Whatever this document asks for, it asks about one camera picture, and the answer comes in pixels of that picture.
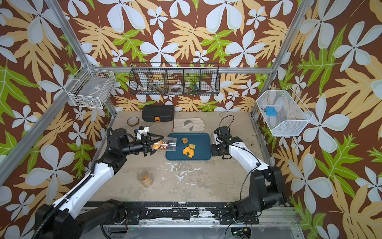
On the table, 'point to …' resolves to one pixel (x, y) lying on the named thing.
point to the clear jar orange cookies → (144, 178)
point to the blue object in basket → (271, 111)
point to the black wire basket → (174, 78)
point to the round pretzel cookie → (184, 140)
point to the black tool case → (157, 113)
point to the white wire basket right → (286, 115)
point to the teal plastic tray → (202, 151)
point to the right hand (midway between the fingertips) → (215, 149)
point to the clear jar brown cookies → (168, 144)
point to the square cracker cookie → (191, 146)
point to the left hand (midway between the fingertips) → (163, 140)
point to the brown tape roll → (133, 121)
